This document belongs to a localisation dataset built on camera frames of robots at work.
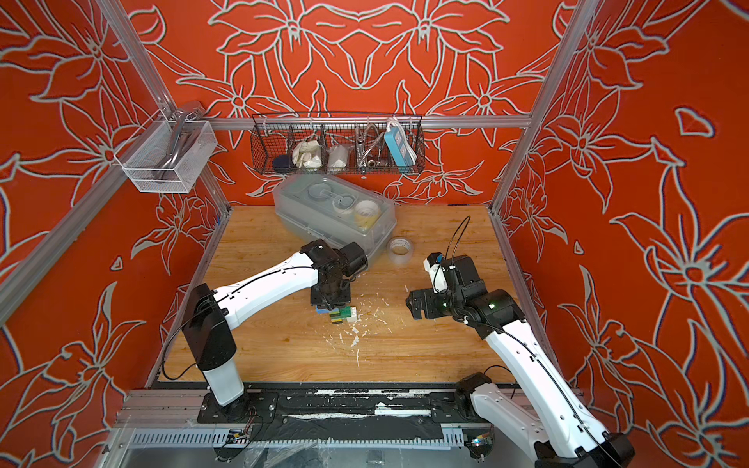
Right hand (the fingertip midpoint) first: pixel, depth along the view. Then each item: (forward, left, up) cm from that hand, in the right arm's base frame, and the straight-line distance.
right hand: (417, 298), depth 72 cm
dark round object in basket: (+46, +43, +8) cm, 63 cm away
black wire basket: (+53, +25, +11) cm, 60 cm away
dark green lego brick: (+3, +20, -14) cm, 24 cm away
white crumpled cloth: (+44, +33, +13) cm, 57 cm away
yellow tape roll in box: (+33, +14, -3) cm, 36 cm away
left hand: (+2, +20, -7) cm, 21 cm away
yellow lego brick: (+1, +23, -17) cm, 29 cm away
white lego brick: (+2, +17, -16) cm, 24 cm away
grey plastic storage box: (+35, +28, -3) cm, 45 cm away
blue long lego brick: (+4, +27, -16) cm, 32 cm away
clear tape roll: (+28, +2, -17) cm, 33 cm away
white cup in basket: (+46, +24, +11) cm, 53 cm away
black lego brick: (+1, +22, -14) cm, 26 cm away
